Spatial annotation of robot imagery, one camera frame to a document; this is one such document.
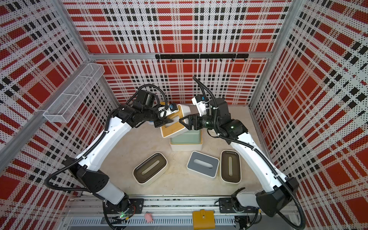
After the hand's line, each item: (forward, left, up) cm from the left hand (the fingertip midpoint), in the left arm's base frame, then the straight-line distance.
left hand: (170, 115), depth 74 cm
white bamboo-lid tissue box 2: (-4, -4, -29) cm, 29 cm away
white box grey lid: (-15, -18, -29) cm, 37 cm away
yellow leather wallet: (-43, -17, -29) cm, 55 cm away
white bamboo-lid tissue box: (-8, -3, +1) cm, 9 cm away
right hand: (-7, -9, +4) cm, 12 cm away
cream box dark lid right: (-18, -34, -26) cm, 46 cm away
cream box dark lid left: (-19, +13, -26) cm, 34 cm away
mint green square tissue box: (+4, -12, -27) cm, 30 cm away
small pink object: (-42, +11, -27) cm, 51 cm away
